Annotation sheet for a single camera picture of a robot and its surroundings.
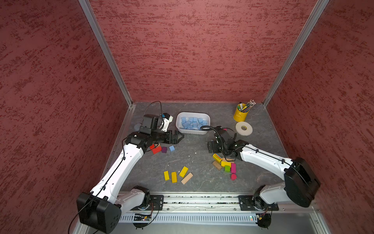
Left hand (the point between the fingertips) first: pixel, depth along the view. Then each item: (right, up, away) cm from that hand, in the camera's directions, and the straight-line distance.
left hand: (176, 138), depth 75 cm
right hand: (+22, -7, +12) cm, 26 cm away
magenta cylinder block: (+33, -24, +8) cm, 41 cm away
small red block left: (-17, -8, +17) cm, 26 cm away
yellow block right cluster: (+28, -18, +12) cm, 35 cm away
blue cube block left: (-5, -9, +19) cm, 21 cm away
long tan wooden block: (+6, -24, +7) cm, 26 cm away
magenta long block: (+34, -19, +10) cm, 40 cm away
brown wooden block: (+24, -18, +12) cm, 33 cm away
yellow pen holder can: (+44, +12, +29) cm, 54 cm away
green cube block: (+30, -19, +10) cm, 37 cm away
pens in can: (+46, +18, +28) cm, 57 cm away
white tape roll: (+47, +3, +29) cm, 55 cm away
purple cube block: (-10, -10, +17) cm, 22 cm away
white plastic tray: (+8, +7, +31) cm, 33 cm away
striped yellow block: (+24, -14, +13) cm, 31 cm away
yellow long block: (+4, -21, +9) cm, 23 cm away
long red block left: (-14, -10, +17) cm, 24 cm away
